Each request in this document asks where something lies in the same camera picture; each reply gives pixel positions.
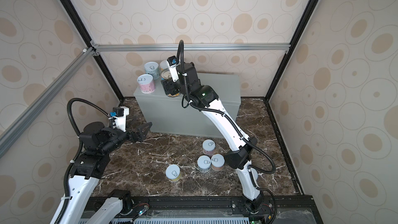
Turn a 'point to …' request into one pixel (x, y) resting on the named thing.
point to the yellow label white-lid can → (172, 173)
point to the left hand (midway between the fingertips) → (146, 120)
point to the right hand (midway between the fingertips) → (170, 77)
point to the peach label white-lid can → (217, 162)
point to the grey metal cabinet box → (168, 116)
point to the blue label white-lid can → (204, 163)
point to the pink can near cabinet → (208, 146)
